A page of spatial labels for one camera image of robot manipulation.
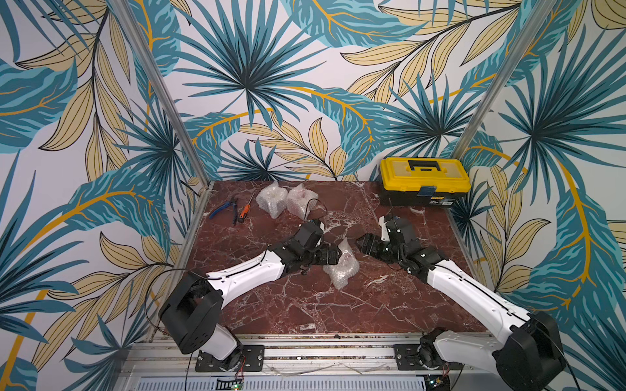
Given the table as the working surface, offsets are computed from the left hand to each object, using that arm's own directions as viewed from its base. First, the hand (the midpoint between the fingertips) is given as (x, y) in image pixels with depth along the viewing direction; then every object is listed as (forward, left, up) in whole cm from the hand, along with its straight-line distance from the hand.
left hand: (331, 257), depth 83 cm
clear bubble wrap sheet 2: (+28, +13, -2) cm, 30 cm away
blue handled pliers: (+30, +48, -11) cm, 57 cm away
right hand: (+3, -11, +4) cm, 12 cm away
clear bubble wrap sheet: (+27, +23, -2) cm, 36 cm away
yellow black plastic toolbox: (+34, -39, +4) cm, 51 cm away
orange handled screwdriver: (+29, +36, -11) cm, 48 cm away
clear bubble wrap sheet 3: (-2, -6, -3) cm, 7 cm away
